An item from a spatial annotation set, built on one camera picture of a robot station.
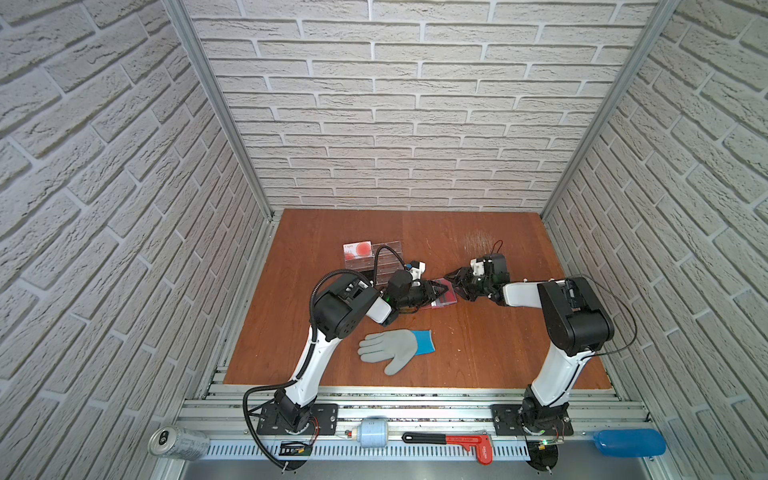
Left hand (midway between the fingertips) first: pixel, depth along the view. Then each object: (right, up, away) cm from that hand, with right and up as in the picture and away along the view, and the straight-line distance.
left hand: (450, 288), depth 93 cm
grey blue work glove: (-16, -16, -7) cm, 24 cm away
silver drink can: (-62, -27, -33) cm, 75 cm away
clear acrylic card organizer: (-21, +10, +8) cm, 24 cm away
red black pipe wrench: (+3, -34, -23) cm, 41 cm away
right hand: (-1, +3, +4) cm, 5 cm away
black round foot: (+18, -38, -23) cm, 47 cm away
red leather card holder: (0, -3, +2) cm, 4 cm away
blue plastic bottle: (+38, -33, -24) cm, 56 cm away
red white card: (-30, +12, +5) cm, 33 cm away
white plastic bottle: (-23, -28, -28) cm, 46 cm away
